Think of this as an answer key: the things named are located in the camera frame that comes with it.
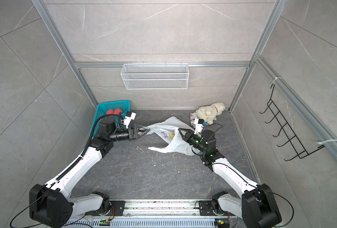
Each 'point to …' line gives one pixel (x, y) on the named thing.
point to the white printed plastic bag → (168, 129)
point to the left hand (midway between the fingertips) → (148, 130)
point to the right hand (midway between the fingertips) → (178, 129)
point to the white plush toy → (208, 113)
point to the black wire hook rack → (300, 151)
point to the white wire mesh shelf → (158, 76)
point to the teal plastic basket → (102, 109)
